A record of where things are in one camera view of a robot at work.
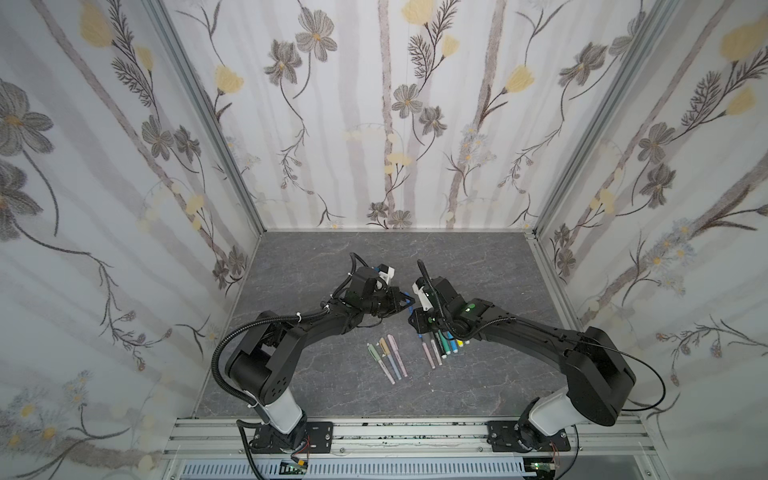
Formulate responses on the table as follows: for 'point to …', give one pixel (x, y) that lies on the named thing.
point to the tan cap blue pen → (385, 347)
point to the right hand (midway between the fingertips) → (405, 312)
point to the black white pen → (440, 346)
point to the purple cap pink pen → (436, 352)
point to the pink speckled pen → (428, 355)
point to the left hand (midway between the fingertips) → (411, 295)
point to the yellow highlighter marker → (460, 343)
